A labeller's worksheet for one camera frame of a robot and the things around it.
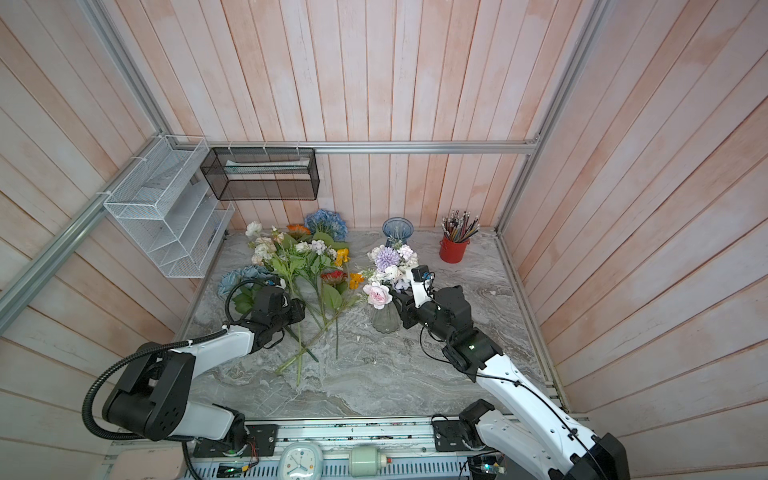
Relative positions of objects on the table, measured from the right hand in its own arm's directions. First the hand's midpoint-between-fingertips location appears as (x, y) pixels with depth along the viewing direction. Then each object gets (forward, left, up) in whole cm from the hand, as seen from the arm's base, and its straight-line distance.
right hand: (396, 291), depth 75 cm
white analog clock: (-35, +22, -20) cm, 46 cm away
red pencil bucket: (+31, -22, -21) cm, 43 cm away
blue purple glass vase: (+29, -1, -6) cm, 30 cm away
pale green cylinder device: (-35, +6, -14) cm, 38 cm away
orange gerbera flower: (+39, +37, -17) cm, 56 cm away
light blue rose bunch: (+12, +47, -11) cm, 50 cm away
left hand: (+5, +30, -19) cm, 35 cm away
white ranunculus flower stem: (+29, +49, -8) cm, 57 cm away
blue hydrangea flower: (+43, +26, -17) cm, 53 cm away
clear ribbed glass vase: (+6, +3, -27) cm, 28 cm away
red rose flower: (+17, +20, -16) cm, 31 cm away
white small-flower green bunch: (+19, +33, -14) cm, 41 cm away
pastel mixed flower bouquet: (+1, +1, +5) cm, 5 cm away
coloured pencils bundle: (+30, -21, -7) cm, 37 cm away
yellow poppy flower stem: (+19, +14, -22) cm, 32 cm away
